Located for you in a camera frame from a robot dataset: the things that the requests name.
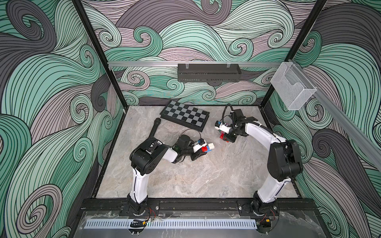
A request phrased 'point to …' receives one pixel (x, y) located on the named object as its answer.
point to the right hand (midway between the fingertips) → (229, 135)
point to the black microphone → (156, 122)
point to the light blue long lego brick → (208, 149)
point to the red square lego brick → (204, 148)
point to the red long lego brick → (222, 136)
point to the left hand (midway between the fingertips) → (204, 149)
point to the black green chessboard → (191, 117)
